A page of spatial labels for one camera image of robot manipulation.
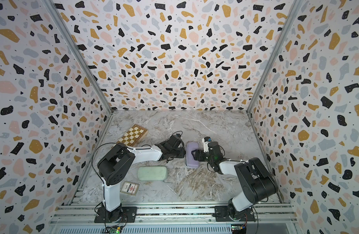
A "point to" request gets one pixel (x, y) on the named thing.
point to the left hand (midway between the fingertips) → (186, 151)
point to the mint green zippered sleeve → (154, 173)
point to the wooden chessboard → (133, 135)
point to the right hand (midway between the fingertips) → (196, 152)
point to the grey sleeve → (190, 162)
